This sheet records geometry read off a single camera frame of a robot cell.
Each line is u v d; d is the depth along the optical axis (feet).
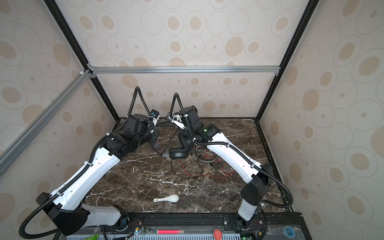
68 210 1.29
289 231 2.34
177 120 2.05
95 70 2.96
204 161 3.12
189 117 1.71
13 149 1.72
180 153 2.28
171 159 3.17
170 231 2.37
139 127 1.69
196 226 2.40
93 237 2.26
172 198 2.65
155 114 1.99
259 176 1.41
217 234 2.23
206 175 2.94
